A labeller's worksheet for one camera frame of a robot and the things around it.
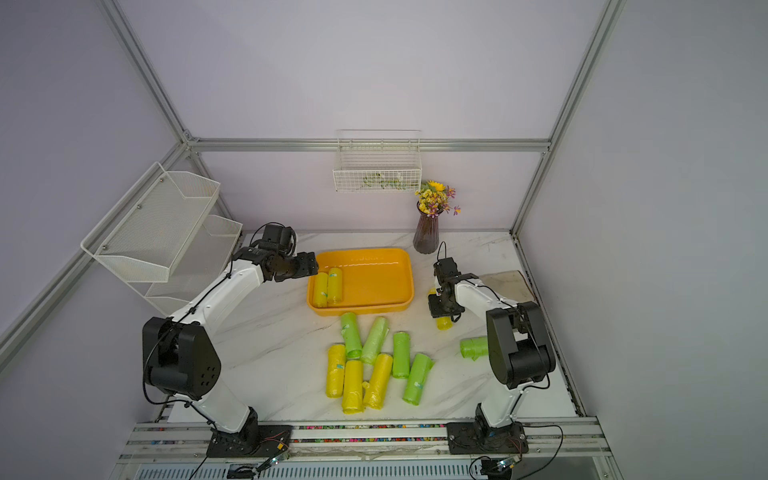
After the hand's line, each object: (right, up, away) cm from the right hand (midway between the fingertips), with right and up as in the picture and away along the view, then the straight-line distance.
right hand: (443, 312), depth 95 cm
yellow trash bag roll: (-40, +7, +3) cm, 41 cm away
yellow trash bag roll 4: (-32, -13, -14) cm, 38 cm away
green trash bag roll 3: (-14, -12, -12) cm, 22 cm away
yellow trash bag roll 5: (-21, -17, -18) cm, 32 cm away
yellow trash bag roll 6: (-27, -18, -16) cm, 36 cm away
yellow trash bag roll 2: (-36, +8, +5) cm, 37 cm away
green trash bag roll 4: (-10, -15, -14) cm, 23 cm away
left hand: (-43, +14, -6) cm, 46 cm away
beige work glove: (+25, +9, +8) cm, 27 cm away
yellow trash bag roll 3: (-1, -2, -5) cm, 6 cm away
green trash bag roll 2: (-22, -7, -7) cm, 24 cm away
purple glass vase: (-4, +27, +14) cm, 31 cm away
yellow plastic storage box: (-23, +10, +11) cm, 27 cm away
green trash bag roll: (-30, -4, -5) cm, 31 cm away
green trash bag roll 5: (+8, -8, -10) cm, 15 cm away
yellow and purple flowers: (-3, +38, +2) cm, 38 cm away
